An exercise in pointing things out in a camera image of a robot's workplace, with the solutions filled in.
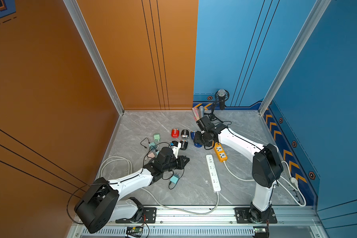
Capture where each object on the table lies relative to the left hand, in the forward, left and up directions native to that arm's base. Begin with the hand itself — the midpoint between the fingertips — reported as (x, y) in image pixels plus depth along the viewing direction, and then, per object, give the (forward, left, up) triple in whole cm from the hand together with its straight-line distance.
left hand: (190, 158), depth 82 cm
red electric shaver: (+23, +10, -7) cm, 26 cm away
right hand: (+12, -4, -1) cm, 13 cm away
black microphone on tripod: (+39, -21, +13) cm, 46 cm away
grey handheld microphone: (+44, -10, -8) cm, 46 cm away
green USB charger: (+20, +23, -9) cm, 32 cm away
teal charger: (-8, +9, -9) cm, 15 cm away
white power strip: (-5, -13, -8) cm, 17 cm away
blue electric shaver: (+8, -4, 0) cm, 9 cm away
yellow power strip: (+6, -20, -8) cm, 23 cm away
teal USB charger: (+14, +25, -9) cm, 30 cm away
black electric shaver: (+22, +3, -8) cm, 24 cm away
